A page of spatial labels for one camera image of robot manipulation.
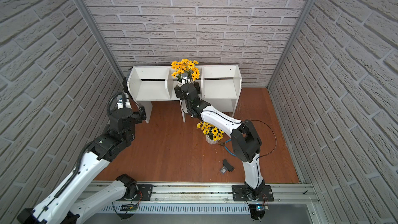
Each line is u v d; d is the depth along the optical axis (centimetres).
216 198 73
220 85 87
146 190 75
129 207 72
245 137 53
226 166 81
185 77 70
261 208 70
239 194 74
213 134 79
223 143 90
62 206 39
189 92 62
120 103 56
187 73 73
